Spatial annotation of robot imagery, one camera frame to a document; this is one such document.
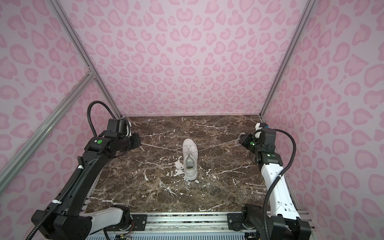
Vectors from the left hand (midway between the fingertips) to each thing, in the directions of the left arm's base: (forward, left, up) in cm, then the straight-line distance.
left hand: (139, 137), depth 76 cm
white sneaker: (-4, -25, -17) cm, 31 cm away
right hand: (+1, -52, -1) cm, 52 cm away
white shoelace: (+2, -53, -1) cm, 53 cm away
